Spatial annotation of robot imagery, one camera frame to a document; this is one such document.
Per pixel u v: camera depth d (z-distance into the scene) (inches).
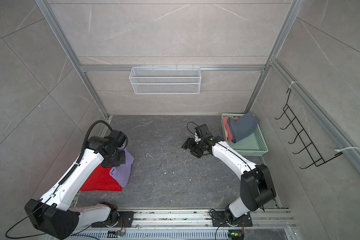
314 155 24.1
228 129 39.7
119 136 23.6
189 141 30.3
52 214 14.4
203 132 26.4
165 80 39.6
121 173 27.2
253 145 41.2
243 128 40.2
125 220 28.9
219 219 28.8
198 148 28.2
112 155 21.1
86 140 19.9
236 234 27.6
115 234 27.9
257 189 17.5
